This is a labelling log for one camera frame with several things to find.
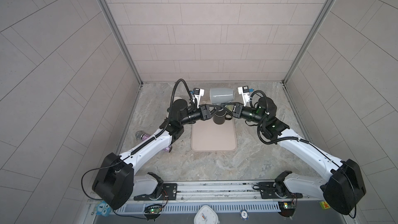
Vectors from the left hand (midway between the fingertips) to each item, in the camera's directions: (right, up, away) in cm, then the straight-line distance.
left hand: (222, 109), depth 68 cm
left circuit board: (-30, -42, -4) cm, 51 cm away
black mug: (+1, -6, +20) cm, 21 cm away
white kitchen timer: (-7, -43, -5) cm, 44 cm away
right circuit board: (+29, -44, 0) cm, 53 cm away
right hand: (0, +1, 0) cm, 1 cm away
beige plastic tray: (-6, -18, +21) cm, 28 cm away
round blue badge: (+9, -45, -3) cm, 46 cm away
